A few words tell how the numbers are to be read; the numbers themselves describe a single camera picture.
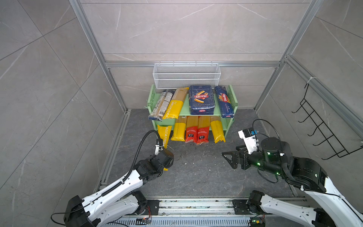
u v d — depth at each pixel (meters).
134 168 0.51
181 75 1.01
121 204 0.57
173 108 0.80
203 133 0.86
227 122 0.95
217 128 0.88
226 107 0.78
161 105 0.81
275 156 0.39
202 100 0.80
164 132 0.82
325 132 0.66
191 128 0.87
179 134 0.86
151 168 0.54
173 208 0.75
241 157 0.49
